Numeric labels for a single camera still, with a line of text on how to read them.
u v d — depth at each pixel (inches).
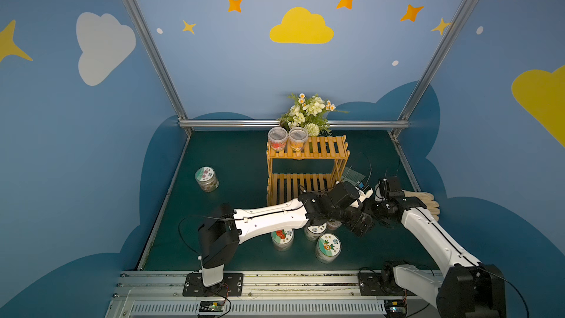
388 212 24.8
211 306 28.3
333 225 32.1
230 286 29.0
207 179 36.6
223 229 18.9
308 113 33.9
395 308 28.6
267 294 29.0
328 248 29.5
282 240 30.1
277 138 28.9
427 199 37.7
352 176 40.6
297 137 28.9
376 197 30.3
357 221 24.6
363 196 25.2
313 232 30.9
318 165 48.7
